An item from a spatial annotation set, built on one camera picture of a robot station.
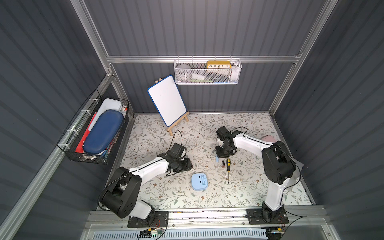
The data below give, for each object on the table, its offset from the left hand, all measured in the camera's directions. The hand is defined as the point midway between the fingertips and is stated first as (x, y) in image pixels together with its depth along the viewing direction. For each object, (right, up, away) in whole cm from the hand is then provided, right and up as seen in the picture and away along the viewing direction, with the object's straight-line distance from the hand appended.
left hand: (190, 167), depth 88 cm
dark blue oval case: (-40, +24, -20) cm, 51 cm away
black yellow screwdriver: (+23, -1, +3) cm, 24 cm away
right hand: (+20, +7, +6) cm, 22 cm away
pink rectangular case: (+55, +16, +17) cm, 59 cm away
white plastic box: (-43, +36, -11) cm, 57 cm away
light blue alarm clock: (+5, -6, -5) cm, 10 cm away
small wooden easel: (-4, +33, +21) cm, 39 cm away
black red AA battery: (+20, 0, +4) cm, 21 cm away
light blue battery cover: (+17, +4, +6) cm, 18 cm away
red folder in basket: (-48, +15, -23) cm, 55 cm away
